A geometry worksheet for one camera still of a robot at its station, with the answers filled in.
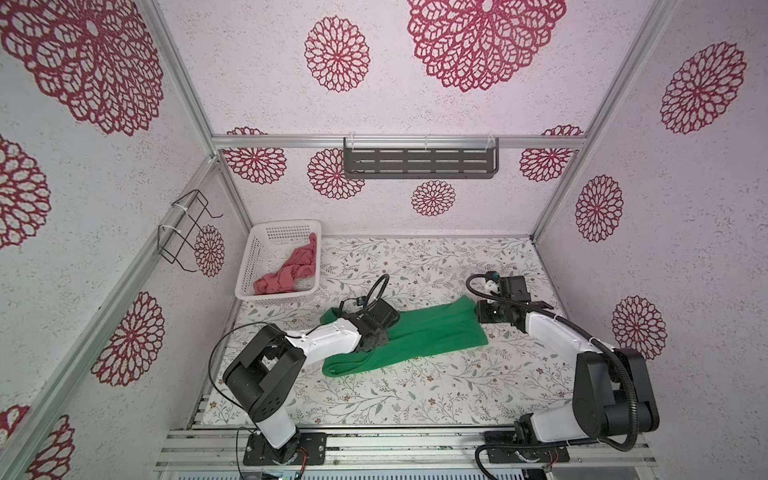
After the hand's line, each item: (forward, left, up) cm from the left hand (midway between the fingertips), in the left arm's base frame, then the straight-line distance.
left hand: (375, 339), depth 92 cm
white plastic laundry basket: (+40, +42, -1) cm, 58 cm away
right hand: (+8, -33, +6) cm, 34 cm away
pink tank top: (+26, +26, +5) cm, 37 cm away
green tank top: (+4, -24, 0) cm, 24 cm away
